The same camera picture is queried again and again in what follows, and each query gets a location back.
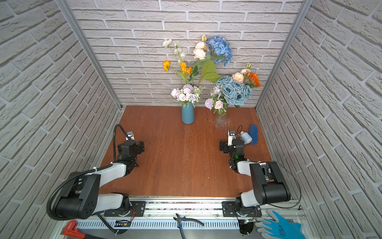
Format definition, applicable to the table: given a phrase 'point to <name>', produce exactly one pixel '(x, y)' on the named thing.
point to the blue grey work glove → (271, 228)
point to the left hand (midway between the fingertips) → (134, 139)
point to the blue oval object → (253, 134)
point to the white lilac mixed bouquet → (217, 102)
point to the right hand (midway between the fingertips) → (231, 139)
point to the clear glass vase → (221, 120)
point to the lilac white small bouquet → (188, 93)
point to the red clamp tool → (70, 230)
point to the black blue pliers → (179, 219)
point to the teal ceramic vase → (188, 114)
